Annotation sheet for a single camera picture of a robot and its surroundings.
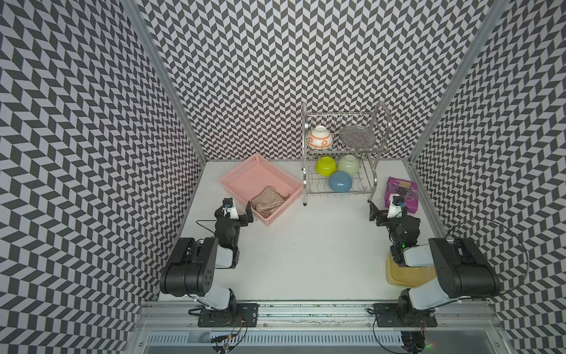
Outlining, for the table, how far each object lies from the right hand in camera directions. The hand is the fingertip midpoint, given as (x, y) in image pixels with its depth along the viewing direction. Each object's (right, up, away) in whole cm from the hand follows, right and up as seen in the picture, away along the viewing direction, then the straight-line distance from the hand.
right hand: (380, 204), depth 91 cm
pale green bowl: (-10, +18, +15) cm, 26 cm away
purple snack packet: (+17, +6, +10) cm, 20 cm away
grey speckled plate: (-13, +26, -11) cm, 31 cm away
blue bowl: (-15, +9, +10) cm, 20 cm away
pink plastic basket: (-55, +14, +25) cm, 62 cm away
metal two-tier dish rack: (-18, +22, -7) cm, 29 cm away
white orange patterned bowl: (-26, +27, -6) cm, 38 cm away
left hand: (-60, 0, 0) cm, 60 cm away
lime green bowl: (-21, +17, +15) cm, 31 cm away
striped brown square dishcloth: (-48, +1, +7) cm, 49 cm away
